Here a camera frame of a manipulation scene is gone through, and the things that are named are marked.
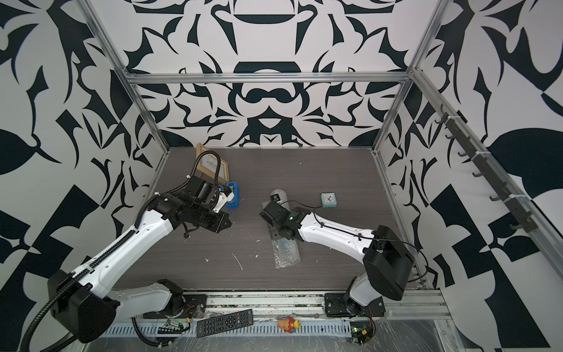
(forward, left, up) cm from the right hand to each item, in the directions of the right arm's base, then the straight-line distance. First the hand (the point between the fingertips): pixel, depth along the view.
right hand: (277, 224), depth 84 cm
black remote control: (-32, +22, -5) cm, 39 cm away
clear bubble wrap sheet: (-9, -3, -3) cm, 10 cm away
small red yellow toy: (-31, -4, -5) cm, 32 cm away
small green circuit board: (-31, +34, -10) cm, 48 cm away
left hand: (-2, +17, +8) cm, 19 cm away
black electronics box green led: (-33, -27, -10) cm, 44 cm away
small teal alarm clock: (+15, -22, -7) cm, 28 cm away
